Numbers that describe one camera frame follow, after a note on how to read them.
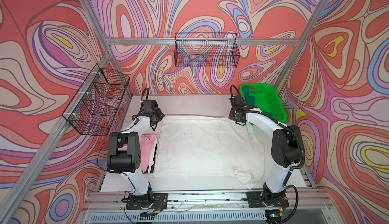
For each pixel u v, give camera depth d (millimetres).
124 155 479
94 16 773
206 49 960
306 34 848
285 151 494
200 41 882
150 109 748
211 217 767
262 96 1188
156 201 730
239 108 706
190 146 924
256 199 730
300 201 698
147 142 848
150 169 816
